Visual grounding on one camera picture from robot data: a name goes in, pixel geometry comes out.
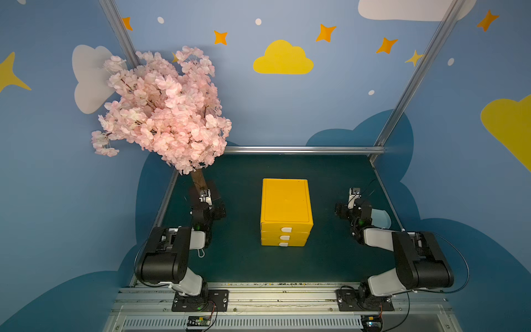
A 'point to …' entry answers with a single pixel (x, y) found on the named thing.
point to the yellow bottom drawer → (283, 242)
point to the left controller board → (198, 322)
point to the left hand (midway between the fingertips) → (211, 200)
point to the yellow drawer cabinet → (285, 198)
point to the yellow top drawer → (287, 225)
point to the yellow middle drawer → (283, 234)
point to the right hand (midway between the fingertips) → (352, 200)
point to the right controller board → (371, 323)
